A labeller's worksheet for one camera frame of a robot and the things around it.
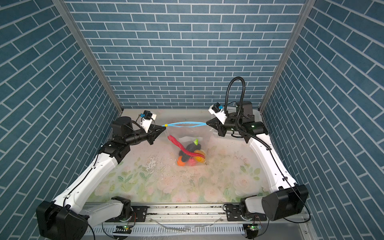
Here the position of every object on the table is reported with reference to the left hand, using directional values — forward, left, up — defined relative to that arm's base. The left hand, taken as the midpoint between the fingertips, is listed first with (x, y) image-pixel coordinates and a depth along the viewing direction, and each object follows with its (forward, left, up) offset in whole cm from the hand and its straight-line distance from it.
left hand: (164, 128), depth 72 cm
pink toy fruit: (-7, -13, -22) cm, 27 cm away
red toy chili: (-1, -2, -6) cm, 7 cm away
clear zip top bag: (+1, -12, -14) cm, 18 cm away
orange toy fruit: (-7, -6, -24) cm, 26 cm away
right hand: (+2, -21, +3) cm, 22 cm away
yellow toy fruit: (-8, -18, -19) cm, 27 cm away
